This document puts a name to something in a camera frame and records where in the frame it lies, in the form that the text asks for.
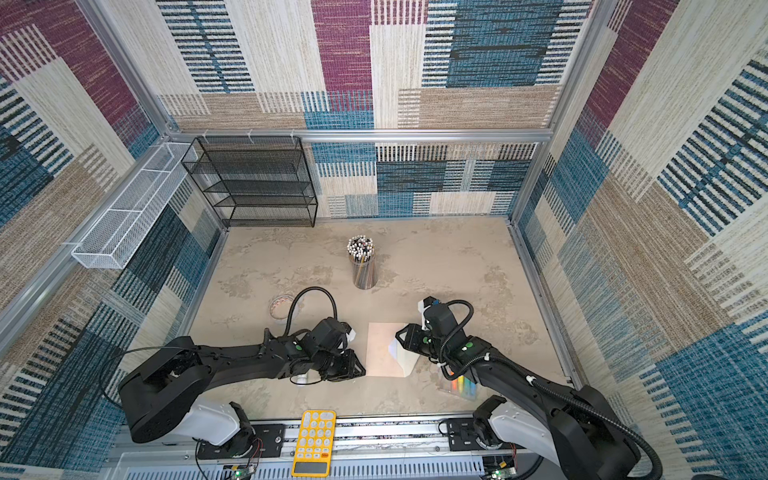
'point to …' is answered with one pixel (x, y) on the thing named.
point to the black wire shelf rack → (255, 181)
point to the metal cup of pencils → (361, 249)
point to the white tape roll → (280, 306)
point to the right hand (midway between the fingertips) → (401, 341)
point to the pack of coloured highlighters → (463, 387)
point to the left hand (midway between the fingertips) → (365, 371)
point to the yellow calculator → (314, 444)
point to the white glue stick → (300, 379)
